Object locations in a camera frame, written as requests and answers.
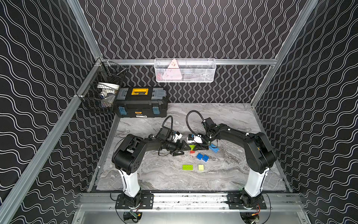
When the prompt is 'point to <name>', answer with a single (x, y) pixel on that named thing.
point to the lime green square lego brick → (192, 146)
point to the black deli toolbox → (141, 101)
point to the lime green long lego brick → (187, 167)
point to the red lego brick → (192, 151)
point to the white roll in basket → (107, 88)
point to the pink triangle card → (173, 72)
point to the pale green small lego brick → (201, 167)
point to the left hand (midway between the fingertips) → (187, 149)
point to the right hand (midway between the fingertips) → (194, 144)
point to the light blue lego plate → (213, 148)
